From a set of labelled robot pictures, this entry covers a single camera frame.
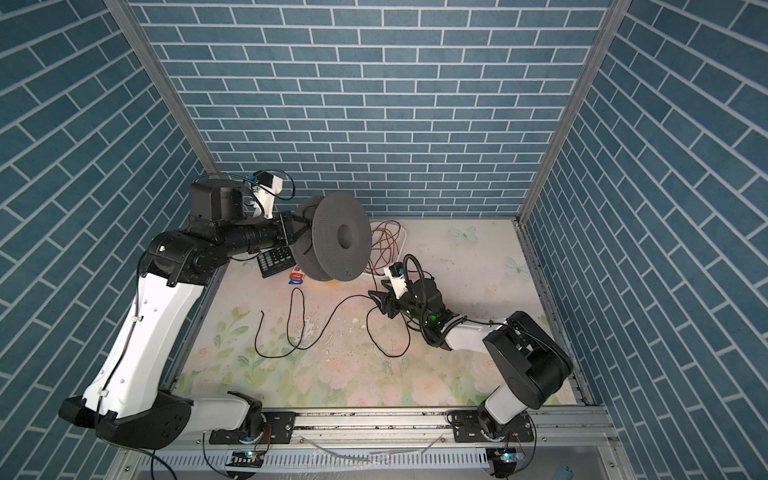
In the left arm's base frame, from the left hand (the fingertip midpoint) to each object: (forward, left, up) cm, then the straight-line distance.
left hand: (311, 222), depth 63 cm
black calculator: (+20, +24, -40) cm, 50 cm away
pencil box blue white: (+13, +16, -41) cm, 46 cm away
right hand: (+1, -12, -27) cm, 29 cm away
